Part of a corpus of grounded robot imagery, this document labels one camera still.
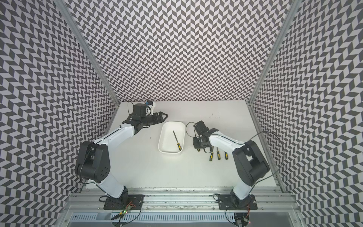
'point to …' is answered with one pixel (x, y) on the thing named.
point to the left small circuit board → (124, 212)
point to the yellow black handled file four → (219, 155)
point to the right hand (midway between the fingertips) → (197, 147)
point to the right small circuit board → (246, 220)
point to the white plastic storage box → (167, 143)
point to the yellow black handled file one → (198, 150)
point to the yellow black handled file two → (178, 144)
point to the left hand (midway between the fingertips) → (164, 117)
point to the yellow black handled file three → (211, 156)
